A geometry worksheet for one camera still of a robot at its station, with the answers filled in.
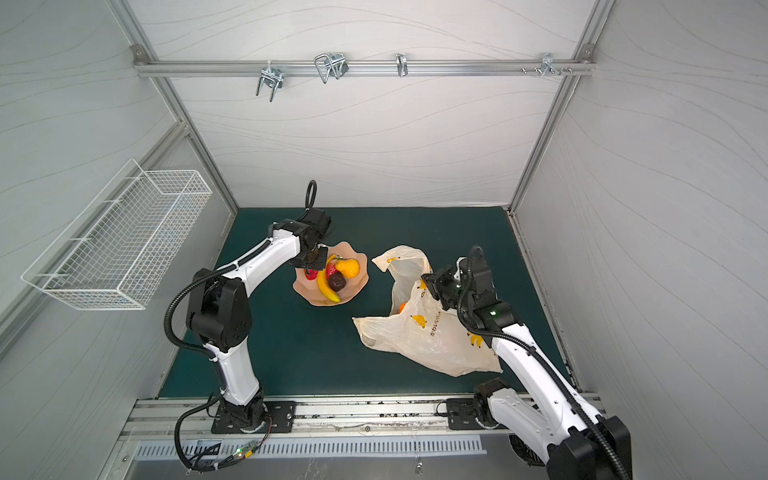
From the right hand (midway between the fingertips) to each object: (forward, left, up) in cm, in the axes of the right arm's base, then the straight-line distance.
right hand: (425, 266), depth 77 cm
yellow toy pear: (+9, +24, -15) cm, 29 cm away
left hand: (+9, +33, -11) cm, 36 cm away
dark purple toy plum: (+4, +27, -16) cm, 32 cm away
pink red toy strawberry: (+8, +30, -16) cm, 35 cm away
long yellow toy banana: (+5, +32, -18) cm, 37 cm away
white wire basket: (-8, +72, +11) cm, 73 cm away
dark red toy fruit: (+4, +35, -13) cm, 37 cm away
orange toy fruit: (-2, +6, -20) cm, 21 cm away
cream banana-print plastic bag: (-15, +2, -5) cm, 16 cm away
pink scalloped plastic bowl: (+2, +36, -18) cm, 40 cm away
